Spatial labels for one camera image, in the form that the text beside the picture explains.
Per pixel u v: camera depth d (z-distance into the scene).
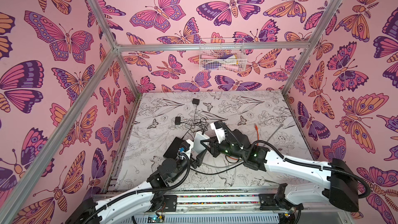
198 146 0.72
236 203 0.75
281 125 1.02
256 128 1.00
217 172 0.83
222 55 0.95
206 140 0.68
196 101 1.13
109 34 0.86
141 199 0.53
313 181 0.45
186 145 0.61
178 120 1.03
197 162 0.65
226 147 0.62
